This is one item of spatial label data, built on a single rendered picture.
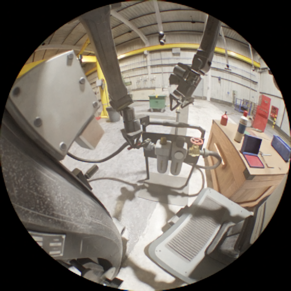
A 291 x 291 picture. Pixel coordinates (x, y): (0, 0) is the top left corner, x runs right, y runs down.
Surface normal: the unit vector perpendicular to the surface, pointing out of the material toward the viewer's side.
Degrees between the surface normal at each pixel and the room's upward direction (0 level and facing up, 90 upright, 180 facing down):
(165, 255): 0
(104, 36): 127
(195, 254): 0
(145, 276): 0
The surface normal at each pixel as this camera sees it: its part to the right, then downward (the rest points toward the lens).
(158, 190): -0.07, -0.83
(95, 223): 1.00, -0.05
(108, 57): 0.59, 0.79
